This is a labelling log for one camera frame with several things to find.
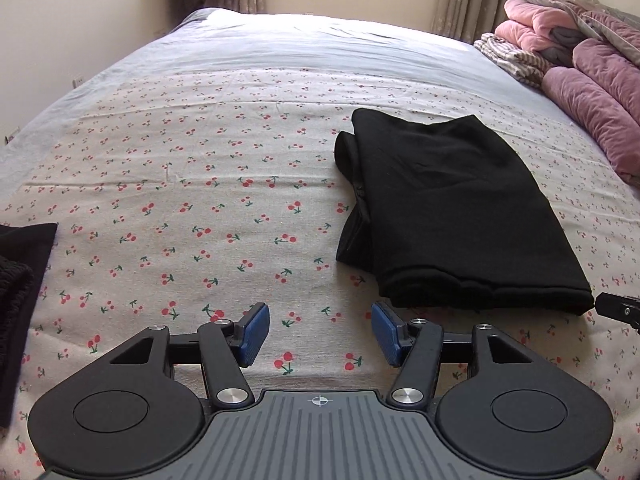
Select black pants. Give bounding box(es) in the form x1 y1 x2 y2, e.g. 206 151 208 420
334 108 593 315

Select cherry print cloth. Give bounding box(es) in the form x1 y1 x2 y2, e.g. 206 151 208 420
1 70 639 479

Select mauve velvet quilt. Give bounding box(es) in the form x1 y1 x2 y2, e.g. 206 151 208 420
541 38 639 188

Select striped blanket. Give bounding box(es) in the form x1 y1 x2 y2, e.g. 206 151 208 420
473 32 552 89

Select pink quilt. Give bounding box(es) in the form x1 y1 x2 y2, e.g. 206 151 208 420
494 0 587 67

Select light blue bed sheet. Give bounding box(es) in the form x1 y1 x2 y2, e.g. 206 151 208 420
0 6 601 162

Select wall socket with red switch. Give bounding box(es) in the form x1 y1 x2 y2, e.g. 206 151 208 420
4 127 21 145

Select white wall socket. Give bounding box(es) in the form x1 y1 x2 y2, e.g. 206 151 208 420
72 77 85 89

